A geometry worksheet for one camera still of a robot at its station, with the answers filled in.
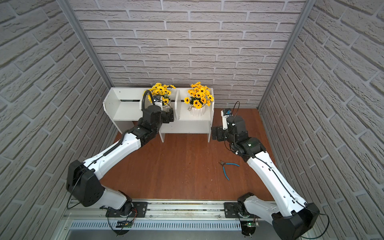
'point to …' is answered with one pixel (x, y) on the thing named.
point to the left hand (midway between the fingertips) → (167, 106)
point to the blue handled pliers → (223, 164)
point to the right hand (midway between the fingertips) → (222, 126)
